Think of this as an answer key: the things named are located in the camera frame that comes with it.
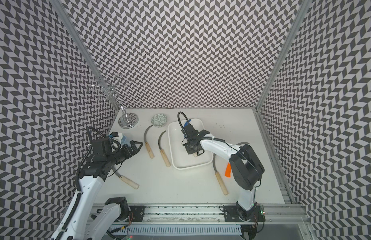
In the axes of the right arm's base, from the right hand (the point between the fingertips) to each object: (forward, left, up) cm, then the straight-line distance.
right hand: (193, 149), depth 89 cm
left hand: (-5, +29, +12) cm, 32 cm away
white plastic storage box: (-4, +8, -5) cm, 10 cm away
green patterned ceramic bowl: (+28, +26, -5) cm, 38 cm away
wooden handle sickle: (0, +19, -5) cm, 20 cm away
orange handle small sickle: (-10, -21, -6) cm, 24 cm away
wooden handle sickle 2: (-22, -17, -7) cm, 29 cm away
